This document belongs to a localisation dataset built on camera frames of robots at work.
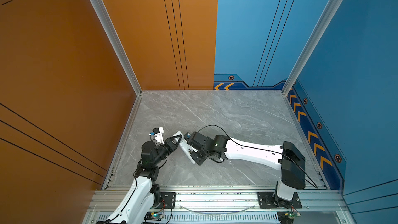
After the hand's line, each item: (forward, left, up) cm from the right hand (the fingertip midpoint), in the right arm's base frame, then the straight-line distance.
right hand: (193, 155), depth 77 cm
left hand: (+8, +6, +5) cm, 11 cm away
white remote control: (-5, 0, +7) cm, 9 cm away
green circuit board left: (-24, +18, -12) cm, 32 cm away
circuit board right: (-24, -43, -13) cm, 51 cm away
